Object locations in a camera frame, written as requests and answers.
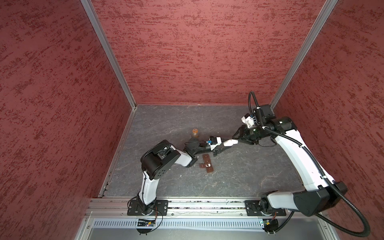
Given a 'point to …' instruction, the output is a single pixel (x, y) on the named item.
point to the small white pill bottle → (230, 142)
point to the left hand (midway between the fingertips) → (230, 143)
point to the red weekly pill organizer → (207, 164)
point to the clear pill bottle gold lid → (195, 133)
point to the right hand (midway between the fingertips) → (234, 141)
